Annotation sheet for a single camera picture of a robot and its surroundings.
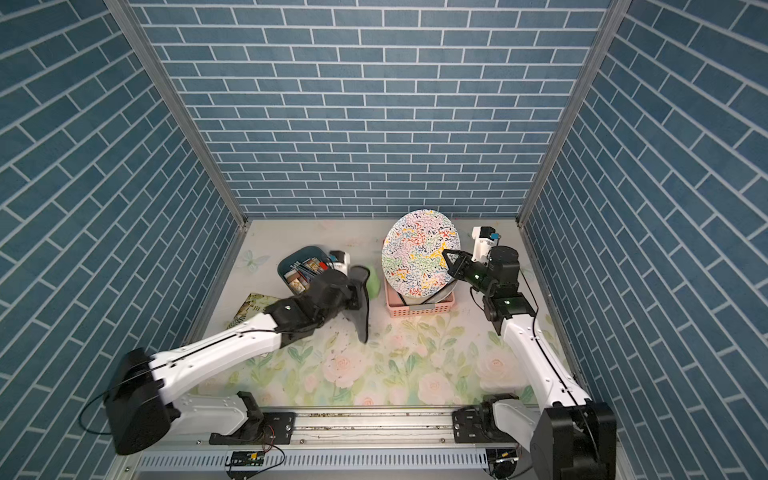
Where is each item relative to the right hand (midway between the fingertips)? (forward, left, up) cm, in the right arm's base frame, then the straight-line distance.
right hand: (447, 252), depth 78 cm
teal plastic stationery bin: (+8, +48, -22) cm, 54 cm away
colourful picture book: (-6, +60, -25) cm, 65 cm away
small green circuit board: (-46, +46, -29) cm, 71 cm away
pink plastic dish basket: (-7, +13, -20) cm, 25 cm away
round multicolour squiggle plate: (+1, +9, -5) cm, 11 cm away
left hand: (-8, +20, -9) cm, 23 cm away
